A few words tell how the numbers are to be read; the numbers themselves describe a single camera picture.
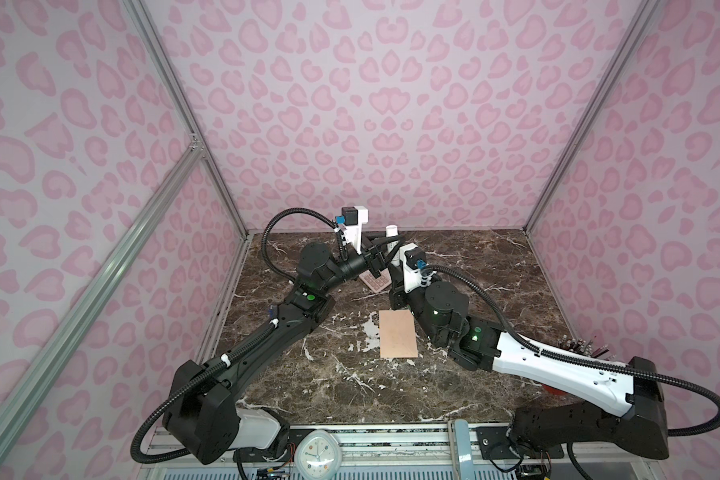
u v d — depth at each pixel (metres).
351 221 0.57
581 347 0.70
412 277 0.54
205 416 0.40
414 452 0.72
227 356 0.43
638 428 0.38
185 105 0.84
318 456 0.69
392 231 0.62
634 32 0.72
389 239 0.62
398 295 0.58
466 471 0.67
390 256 0.62
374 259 0.58
